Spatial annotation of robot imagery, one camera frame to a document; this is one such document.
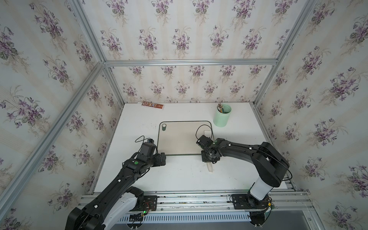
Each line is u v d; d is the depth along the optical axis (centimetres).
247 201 65
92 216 39
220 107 95
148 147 62
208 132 103
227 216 70
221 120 103
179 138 98
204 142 72
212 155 65
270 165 46
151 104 119
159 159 73
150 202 73
